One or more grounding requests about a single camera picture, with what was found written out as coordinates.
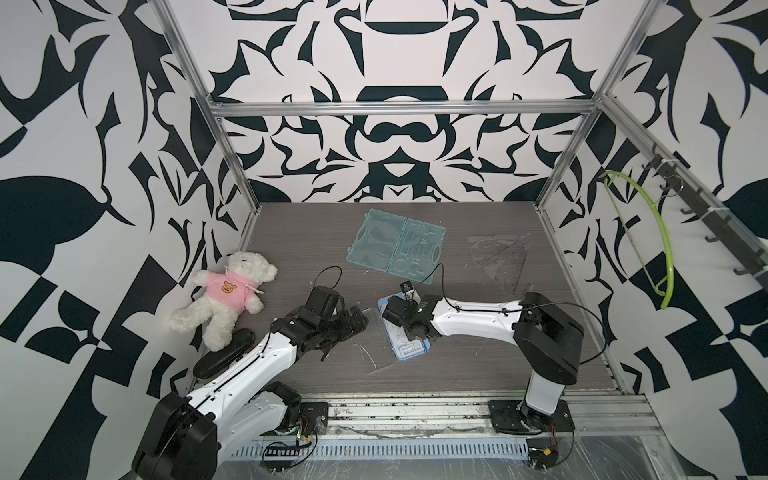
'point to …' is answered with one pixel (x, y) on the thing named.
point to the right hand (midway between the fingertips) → (416, 318)
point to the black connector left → (280, 457)
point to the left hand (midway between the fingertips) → (356, 322)
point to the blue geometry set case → (402, 347)
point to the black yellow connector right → (542, 458)
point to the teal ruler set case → (397, 245)
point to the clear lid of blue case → (375, 346)
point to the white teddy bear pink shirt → (229, 291)
